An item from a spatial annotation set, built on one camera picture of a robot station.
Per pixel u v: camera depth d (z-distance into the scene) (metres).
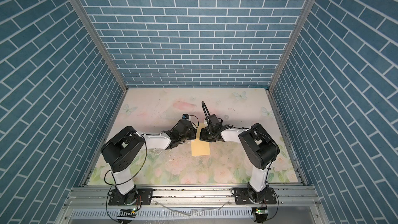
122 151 0.48
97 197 0.75
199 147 0.92
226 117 1.04
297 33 0.88
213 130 0.75
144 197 0.74
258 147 0.50
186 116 0.87
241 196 0.73
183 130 0.74
